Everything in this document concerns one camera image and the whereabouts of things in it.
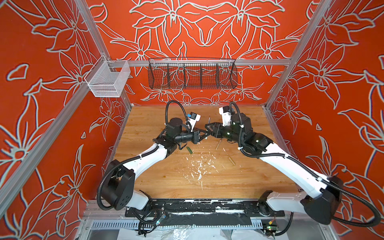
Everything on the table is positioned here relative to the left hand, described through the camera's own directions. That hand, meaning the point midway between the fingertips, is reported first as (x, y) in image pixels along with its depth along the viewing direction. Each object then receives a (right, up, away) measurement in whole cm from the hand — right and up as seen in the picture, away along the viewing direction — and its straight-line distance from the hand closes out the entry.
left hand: (208, 132), depth 73 cm
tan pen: (+9, -10, +23) cm, 27 cm away
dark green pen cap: (-10, -13, +22) cm, 27 cm away
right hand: (-2, +4, -3) cm, 6 cm away
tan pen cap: (+17, -20, +15) cm, 30 cm away
